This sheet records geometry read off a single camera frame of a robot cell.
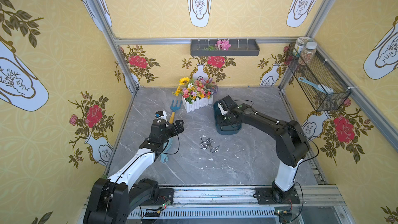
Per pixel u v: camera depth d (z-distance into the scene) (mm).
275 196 651
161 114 767
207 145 904
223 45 881
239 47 924
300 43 854
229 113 718
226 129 976
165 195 746
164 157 838
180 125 777
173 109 1089
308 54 798
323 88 680
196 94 971
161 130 662
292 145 484
